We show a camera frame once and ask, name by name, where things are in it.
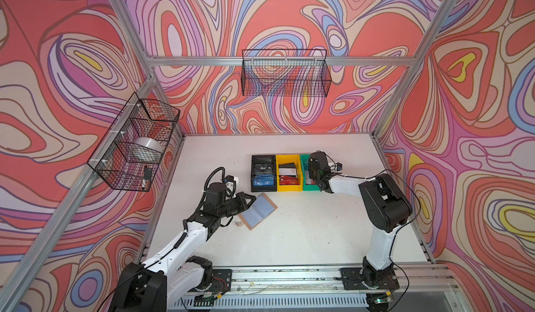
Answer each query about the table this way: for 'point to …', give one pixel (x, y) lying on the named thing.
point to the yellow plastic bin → (288, 173)
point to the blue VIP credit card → (263, 180)
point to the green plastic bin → (308, 184)
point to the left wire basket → (127, 157)
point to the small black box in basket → (148, 173)
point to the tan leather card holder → (260, 211)
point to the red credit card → (289, 180)
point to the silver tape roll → (148, 145)
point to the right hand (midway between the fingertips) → (309, 160)
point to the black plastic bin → (263, 173)
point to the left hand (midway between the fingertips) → (257, 198)
